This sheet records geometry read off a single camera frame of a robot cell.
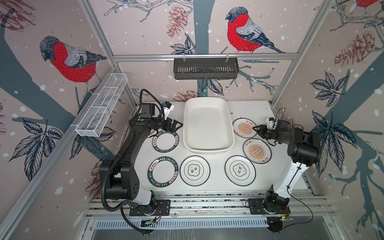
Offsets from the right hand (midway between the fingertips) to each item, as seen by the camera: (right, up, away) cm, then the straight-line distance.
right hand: (255, 130), depth 102 cm
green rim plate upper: (-62, -7, -5) cm, 63 cm away
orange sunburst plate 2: (-2, -12, -9) cm, 15 cm away
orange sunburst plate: (-8, +2, +3) cm, 9 cm away
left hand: (-53, +7, -21) cm, 58 cm away
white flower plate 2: (-16, -21, -17) cm, 32 cm away
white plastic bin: (-33, +3, +5) cm, 34 cm away
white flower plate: (-42, -22, -17) cm, 51 cm away
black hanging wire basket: (-35, +44, +2) cm, 56 cm away
